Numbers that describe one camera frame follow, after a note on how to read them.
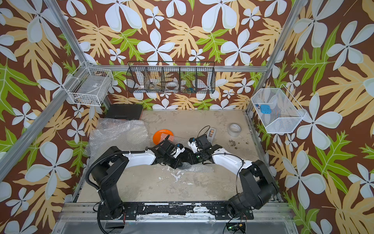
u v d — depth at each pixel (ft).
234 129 3.53
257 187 1.42
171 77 3.21
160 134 3.33
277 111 2.75
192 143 2.64
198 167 2.80
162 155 2.46
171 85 3.24
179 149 2.77
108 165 1.73
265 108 2.83
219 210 2.41
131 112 3.89
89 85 2.83
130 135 3.33
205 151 2.10
